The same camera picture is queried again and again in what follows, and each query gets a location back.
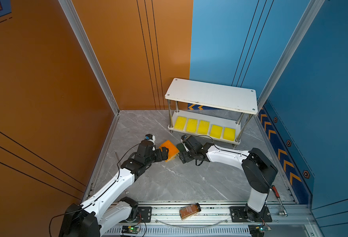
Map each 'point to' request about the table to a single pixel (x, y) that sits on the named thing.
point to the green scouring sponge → (181, 147)
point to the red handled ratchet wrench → (284, 212)
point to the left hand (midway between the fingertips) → (162, 149)
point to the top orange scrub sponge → (173, 151)
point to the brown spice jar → (190, 211)
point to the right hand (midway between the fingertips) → (184, 154)
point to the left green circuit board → (130, 229)
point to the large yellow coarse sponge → (203, 127)
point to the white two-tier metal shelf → (216, 112)
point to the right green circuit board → (258, 230)
